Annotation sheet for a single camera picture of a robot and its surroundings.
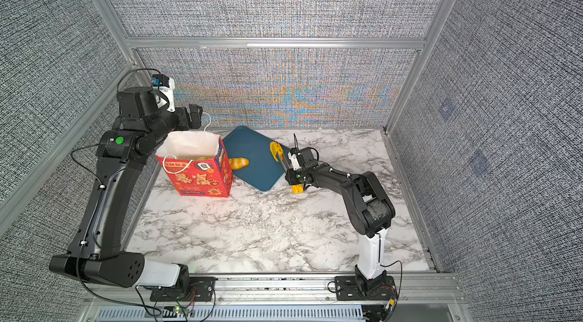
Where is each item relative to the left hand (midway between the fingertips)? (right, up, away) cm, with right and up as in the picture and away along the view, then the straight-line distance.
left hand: (190, 104), depth 67 cm
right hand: (+29, -22, +30) cm, 47 cm away
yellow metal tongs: (+24, -15, +36) cm, 46 cm away
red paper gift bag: (-2, -18, +10) cm, 21 cm away
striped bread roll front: (+6, -19, +35) cm, 40 cm away
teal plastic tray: (+18, -22, +34) cm, 44 cm away
